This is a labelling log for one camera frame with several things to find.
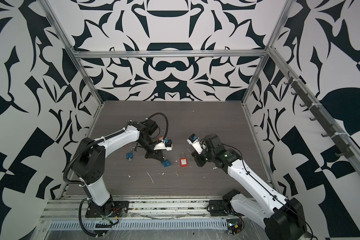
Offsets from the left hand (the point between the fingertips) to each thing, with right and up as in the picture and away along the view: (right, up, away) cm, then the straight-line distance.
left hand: (162, 155), depth 84 cm
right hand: (+17, +3, -5) cm, 18 cm away
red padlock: (+12, -4, +6) cm, 14 cm away
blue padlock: (+2, -4, -2) cm, 5 cm away
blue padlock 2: (-21, -1, +8) cm, 22 cm away
